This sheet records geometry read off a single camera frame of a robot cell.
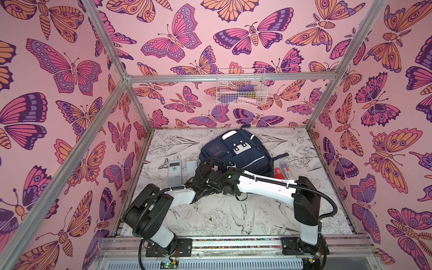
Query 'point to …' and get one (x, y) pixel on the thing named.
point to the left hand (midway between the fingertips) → (236, 179)
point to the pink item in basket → (248, 100)
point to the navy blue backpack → (241, 148)
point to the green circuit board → (166, 264)
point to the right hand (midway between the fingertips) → (234, 185)
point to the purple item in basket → (247, 88)
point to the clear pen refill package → (287, 170)
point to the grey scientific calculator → (174, 170)
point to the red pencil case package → (278, 174)
